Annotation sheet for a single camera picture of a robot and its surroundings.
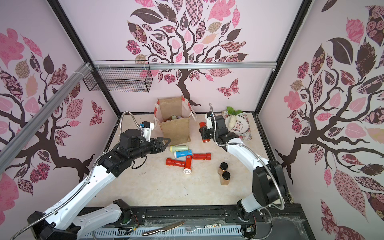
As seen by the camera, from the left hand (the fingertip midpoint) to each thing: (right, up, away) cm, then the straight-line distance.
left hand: (166, 143), depth 71 cm
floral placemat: (+38, +19, +47) cm, 63 cm away
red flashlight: (+19, +10, +14) cm, 26 cm away
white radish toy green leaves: (+42, +24, +47) cm, 67 cm away
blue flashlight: (+3, -9, +22) cm, 24 cm away
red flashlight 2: (+22, -11, +21) cm, 32 cm away
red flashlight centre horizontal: (+3, -14, +18) cm, 23 cm away
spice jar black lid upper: (+30, -14, +10) cm, 34 cm away
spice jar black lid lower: (+31, -18, +7) cm, 36 cm away
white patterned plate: (+45, +19, +46) cm, 67 cm away
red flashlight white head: (+9, -18, +16) cm, 26 cm away
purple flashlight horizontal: (+2, +16, +39) cm, 42 cm away
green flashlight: (-2, +15, +38) cm, 40 cm away
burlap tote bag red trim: (-2, +17, +36) cm, 40 cm away
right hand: (+18, +8, +14) cm, 24 cm away
